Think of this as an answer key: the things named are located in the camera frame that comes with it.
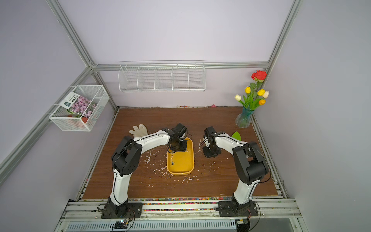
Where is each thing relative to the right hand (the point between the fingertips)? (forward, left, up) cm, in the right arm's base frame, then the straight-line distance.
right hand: (208, 153), depth 94 cm
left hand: (+2, +16, +2) cm, 16 cm away
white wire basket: (+3, +75, +33) cm, 82 cm away
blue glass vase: (+22, -26, +8) cm, 35 cm away
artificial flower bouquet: (+25, -29, +26) cm, 47 cm away
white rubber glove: (+18, +47, 0) cm, 51 cm away
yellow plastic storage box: (-7, +18, +1) cm, 19 cm away
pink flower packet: (+11, +69, +34) cm, 78 cm away
